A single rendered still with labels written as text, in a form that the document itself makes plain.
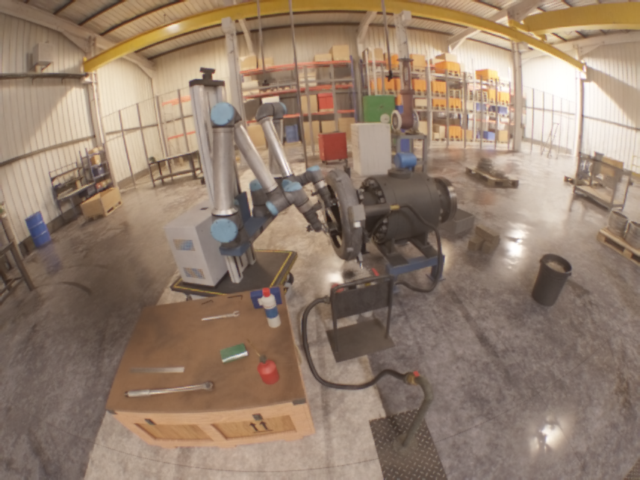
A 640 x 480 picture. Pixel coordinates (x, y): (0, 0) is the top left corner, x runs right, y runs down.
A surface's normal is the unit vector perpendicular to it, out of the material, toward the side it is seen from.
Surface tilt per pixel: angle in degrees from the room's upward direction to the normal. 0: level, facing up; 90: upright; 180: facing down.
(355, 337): 0
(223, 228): 95
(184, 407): 0
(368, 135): 90
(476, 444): 0
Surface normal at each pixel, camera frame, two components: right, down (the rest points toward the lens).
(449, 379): -0.09, -0.88
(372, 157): 0.11, 0.45
